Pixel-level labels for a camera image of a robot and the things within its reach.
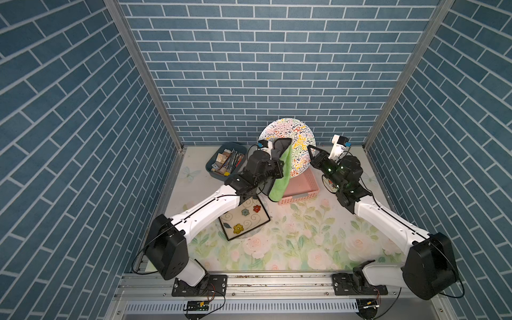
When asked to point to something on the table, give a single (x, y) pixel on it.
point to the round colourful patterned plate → (302, 136)
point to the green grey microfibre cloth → (280, 188)
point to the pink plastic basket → (300, 188)
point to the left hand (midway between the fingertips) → (289, 164)
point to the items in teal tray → (226, 162)
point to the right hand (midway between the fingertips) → (309, 146)
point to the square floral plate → (248, 215)
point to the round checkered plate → (221, 232)
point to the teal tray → (240, 148)
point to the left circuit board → (198, 305)
